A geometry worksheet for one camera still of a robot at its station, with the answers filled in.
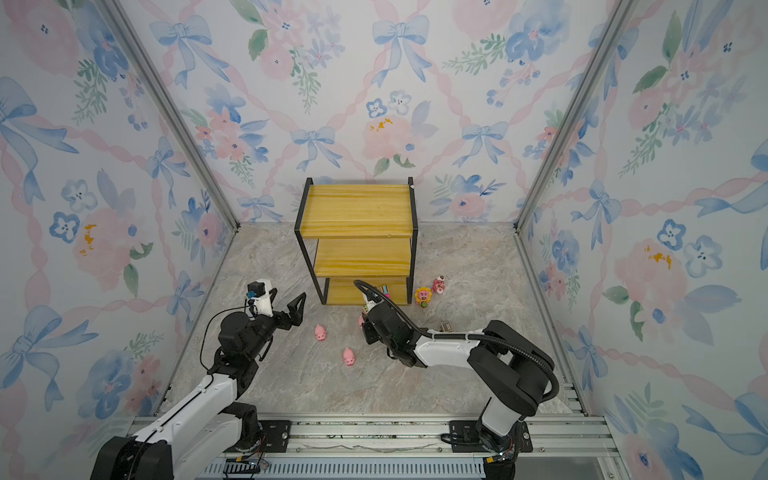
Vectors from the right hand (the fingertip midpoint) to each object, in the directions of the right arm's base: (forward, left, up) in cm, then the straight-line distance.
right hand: (366, 314), depth 89 cm
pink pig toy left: (-4, +14, -5) cm, 15 cm away
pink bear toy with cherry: (+12, -23, -2) cm, 26 cm away
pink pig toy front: (-11, +5, -5) cm, 13 cm away
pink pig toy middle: (0, +2, -4) cm, 5 cm away
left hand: (+1, +20, +11) cm, 23 cm away
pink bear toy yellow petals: (+8, -17, -2) cm, 19 cm away
